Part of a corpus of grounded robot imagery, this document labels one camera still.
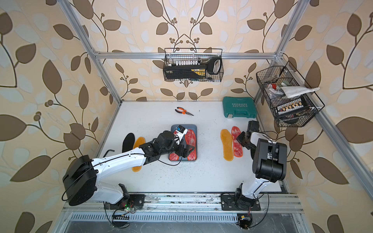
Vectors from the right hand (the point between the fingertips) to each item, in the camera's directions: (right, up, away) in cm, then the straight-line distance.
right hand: (241, 140), depth 97 cm
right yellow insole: (-10, -4, -3) cm, 11 cm away
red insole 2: (-44, -9, -8) cm, 46 cm away
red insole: (-34, 0, 0) cm, 34 cm away
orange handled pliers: (-39, +20, +15) cm, 47 cm away
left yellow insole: (-69, 0, 0) cm, 69 cm away
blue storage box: (-32, +9, +6) cm, 34 cm away
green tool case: (+4, +23, +15) cm, 28 cm away
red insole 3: (-3, -4, -3) cm, 6 cm away
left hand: (-34, +1, -18) cm, 39 cm away
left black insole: (-76, -1, 0) cm, 76 cm away
